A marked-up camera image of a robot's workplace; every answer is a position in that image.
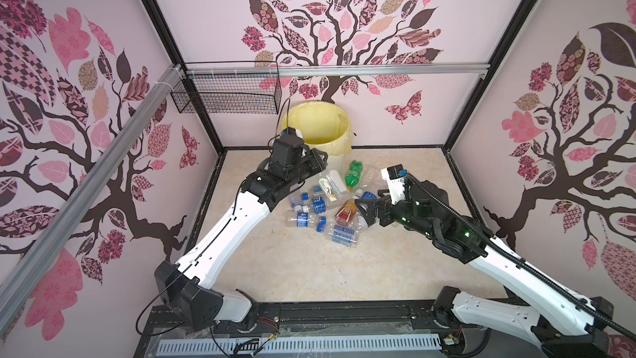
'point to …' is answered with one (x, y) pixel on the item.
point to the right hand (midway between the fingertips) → (368, 194)
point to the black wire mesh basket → (181, 100)
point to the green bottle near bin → (353, 175)
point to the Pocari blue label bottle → (361, 195)
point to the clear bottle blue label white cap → (319, 204)
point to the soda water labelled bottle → (341, 234)
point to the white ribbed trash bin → (339, 162)
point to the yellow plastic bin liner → (323, 124)
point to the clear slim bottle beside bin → (296, 201)
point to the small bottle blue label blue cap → (306, 220)
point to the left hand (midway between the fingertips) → (324, 160)
